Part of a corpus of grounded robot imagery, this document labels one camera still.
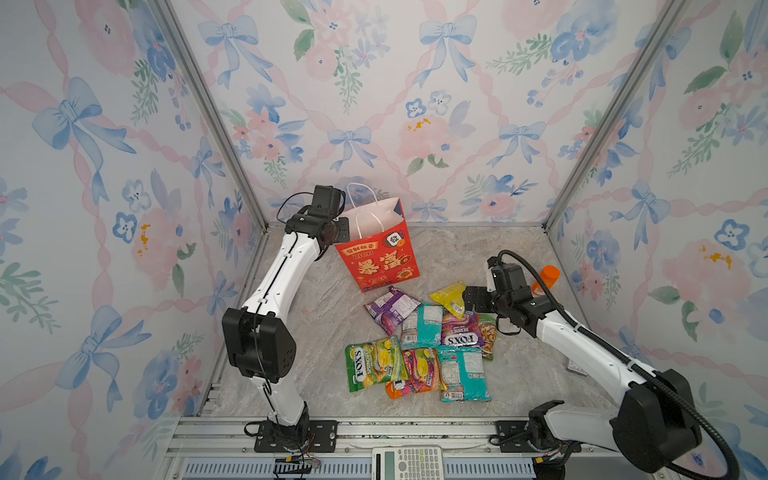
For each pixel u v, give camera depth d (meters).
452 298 0.93
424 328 0.89
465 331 0.88
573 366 0.51
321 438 0.74
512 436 0.71
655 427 0.40
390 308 0.93
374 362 0.83
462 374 0.82
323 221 0.60
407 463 0.69
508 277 0.64
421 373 0.82
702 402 0.64
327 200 0.64
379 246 0.82
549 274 0.94
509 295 0.64
